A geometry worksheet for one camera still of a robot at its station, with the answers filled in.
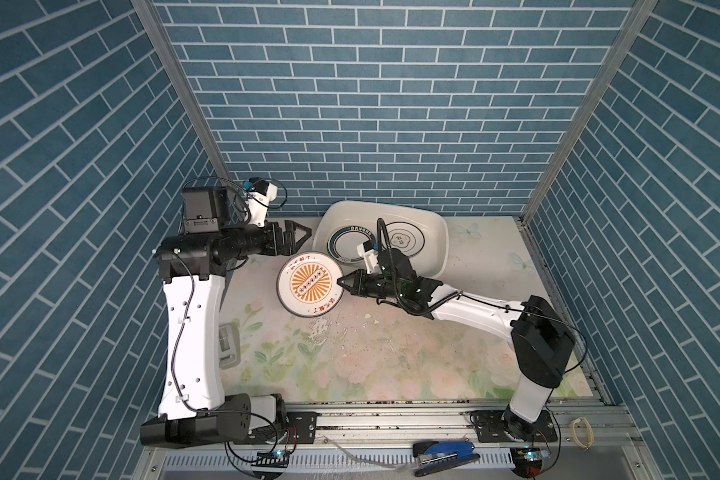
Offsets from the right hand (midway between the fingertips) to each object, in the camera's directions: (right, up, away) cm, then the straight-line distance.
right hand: (335, 278), depth 77 cm
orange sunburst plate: (-7, -2, +1) cm, 8 cm away
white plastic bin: (+30, +2, +30) cm, 43 cm away
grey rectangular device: (-31, -20, +7) cm, 38 cm away
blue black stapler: (+25, -41, -9) cm, 48 cm away
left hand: (-6, +12, -13) cm, 19 cm away
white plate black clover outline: (+22, +12, +35) cm, 43 cm away
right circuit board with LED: (+48, -43, -6) cm, 65 cm away
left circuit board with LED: (-13, -43, -5) cm, 46 cm away
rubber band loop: (+64, -37, -5) cm, 74 cm away
